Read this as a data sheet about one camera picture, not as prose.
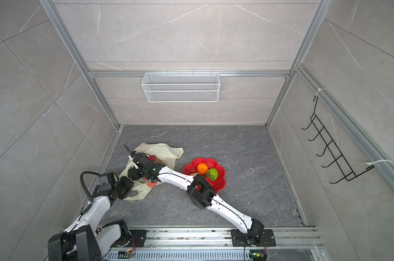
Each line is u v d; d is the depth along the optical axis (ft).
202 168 3.03
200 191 2.16
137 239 2.39
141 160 2.42
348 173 1.92
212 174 2.88
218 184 2.96
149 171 2.45
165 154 2.95
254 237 2.07
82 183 2.06
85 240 1.34
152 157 2.89
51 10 2.24
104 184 2.20
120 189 2.49
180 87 3.30
